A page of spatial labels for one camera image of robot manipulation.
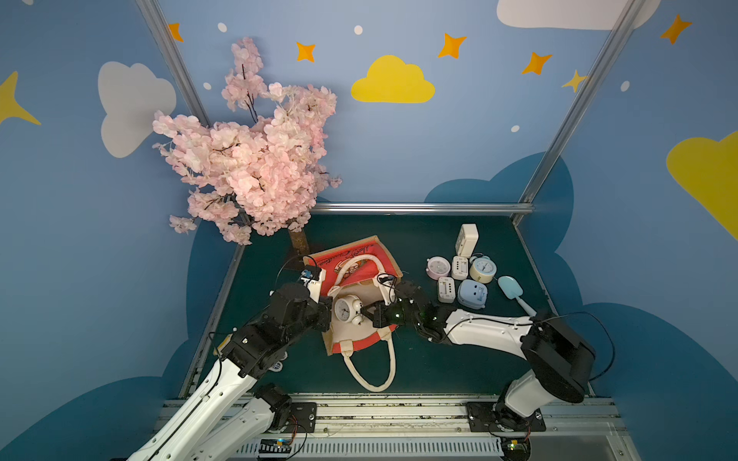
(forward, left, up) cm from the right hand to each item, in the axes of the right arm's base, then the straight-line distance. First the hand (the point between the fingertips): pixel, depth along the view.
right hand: (365, 308), depth 81 cm
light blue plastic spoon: (+16, -51, -13) cm, 55 cm away
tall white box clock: (+31, -34, -3) cm, 46 cm away
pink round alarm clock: (+24, -25, -11) cm, 36 cm away
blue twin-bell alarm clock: (+23, -40, -9) cm, 47 cm away
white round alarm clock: (0, +5, -1) cm, 5 cm away
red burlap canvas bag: (-9, -2, -9) cm, 13 cm away
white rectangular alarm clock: (+24, -33, -11) cm, 42 cm away
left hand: (-2, +8, +10) cm, 13 cm away
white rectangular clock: (+15, -27, -11) cm, 33 cm away
